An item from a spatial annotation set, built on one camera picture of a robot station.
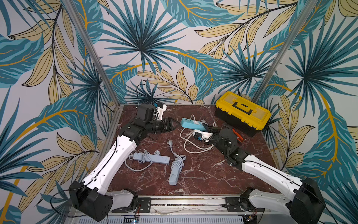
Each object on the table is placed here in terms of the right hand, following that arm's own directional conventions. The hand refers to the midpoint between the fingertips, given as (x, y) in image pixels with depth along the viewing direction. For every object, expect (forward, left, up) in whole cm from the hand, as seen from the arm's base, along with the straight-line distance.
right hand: (205, 123), depth 76 cm
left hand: (-5, +16, +4) cm, 17 cm away
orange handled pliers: (+6, -29, -26) cm, 40 cm away
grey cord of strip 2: (-11, +14, -20) cm, 27 cm away
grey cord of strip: (-10, +35, -19) cm, 41 cm away
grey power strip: (-9, +30, -22) cm, 38 cm away
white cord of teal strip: (+3, +10, -22) cm, 24 cm away
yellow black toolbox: (+14, -29, -9) cm, 33 cm away
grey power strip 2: (-20, +18, -20) cm, 33 cm away
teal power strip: (-2, +7, +3) cm, 8 cm away
